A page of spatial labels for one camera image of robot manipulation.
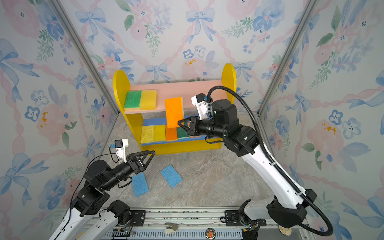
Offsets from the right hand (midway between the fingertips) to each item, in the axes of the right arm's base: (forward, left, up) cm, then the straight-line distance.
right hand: (179, 121), depth 56 cm
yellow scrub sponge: (+15, +15, -27) cm, 35 cm away
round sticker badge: (-31, -13, -44) cm, 55 cm away
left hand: (-7, +12, -11) cm, 18 cm away
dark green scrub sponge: (+16, +2, -28) cm, 32 cm away
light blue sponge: (-5, +8, -42) cm, 43 cm away
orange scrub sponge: (+15, +8, -28) cm, 33 cm away
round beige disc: (-30, -49, -44) cm, 72 cm away
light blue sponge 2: (-10, +25, -43) cm, 50 cm away
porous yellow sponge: (+15, +23, -28) cm, 39 cm away
